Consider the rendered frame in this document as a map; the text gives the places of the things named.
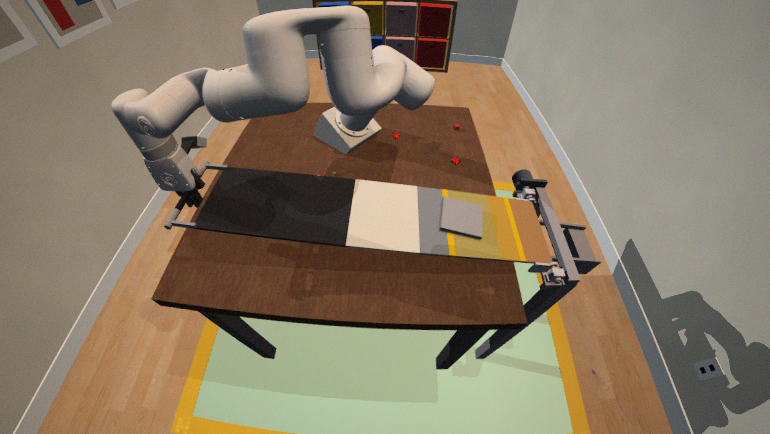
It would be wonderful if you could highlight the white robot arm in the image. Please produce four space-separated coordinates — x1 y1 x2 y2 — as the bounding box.
111 6 435 161

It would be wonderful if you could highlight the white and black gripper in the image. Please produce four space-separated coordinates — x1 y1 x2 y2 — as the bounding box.
143 143 205 208

